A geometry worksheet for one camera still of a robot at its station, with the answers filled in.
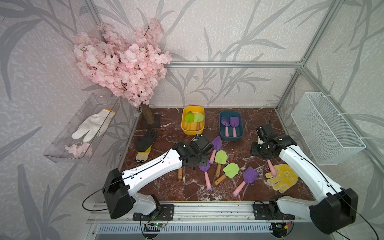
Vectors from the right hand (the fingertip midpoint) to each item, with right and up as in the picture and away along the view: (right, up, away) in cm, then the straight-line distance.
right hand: (253, 150), depth 81 cm
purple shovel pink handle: (-18, +1, +18) cm, 26 cm away
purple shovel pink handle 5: (0, -15, +4) cm, 15 cm away
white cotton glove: (-77, +14, -13) cm, 80 cm away
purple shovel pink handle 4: (-10, +16, +27) cm, 33 cm away
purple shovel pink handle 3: (-4, +15, +28) cm, 32 cm away
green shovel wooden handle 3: (-16, -7, +12) cm, 21 cm away
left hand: (-28, -4, -5) cm, 28 cm away
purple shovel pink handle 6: (+13, -13, +4) cm, 19 cm away
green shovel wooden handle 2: (-41, -14, +3) cm, 43 cm away
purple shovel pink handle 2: (-26, -13, +7) cm, 30 cm away
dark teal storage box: (-1, +11, +25) cm, 28 cm away
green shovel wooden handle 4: (-11, -13, +6) cm, 18 cm away
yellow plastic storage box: (-35, +26, +37) cm, 57 cm away
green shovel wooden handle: (-31, +19, +34) cm, 49 cm away
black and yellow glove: (-67, 0, +18) cm, 70 cm away
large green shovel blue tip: (-38, +19, +34) cm, 54 cm away
